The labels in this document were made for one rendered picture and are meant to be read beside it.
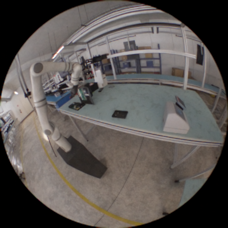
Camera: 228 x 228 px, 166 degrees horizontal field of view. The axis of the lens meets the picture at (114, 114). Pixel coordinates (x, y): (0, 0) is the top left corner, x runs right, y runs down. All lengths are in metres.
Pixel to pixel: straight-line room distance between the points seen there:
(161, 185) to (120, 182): 0.64
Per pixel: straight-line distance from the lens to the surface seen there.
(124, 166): 1.43
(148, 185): 1.41
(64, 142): 0.72
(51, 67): 0.54
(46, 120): 0.59
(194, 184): 1.39
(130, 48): 2.40
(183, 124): 0.49
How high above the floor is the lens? 1.39
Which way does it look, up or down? 36 degrees down
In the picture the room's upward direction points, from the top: 14 degrees counter-clockwise
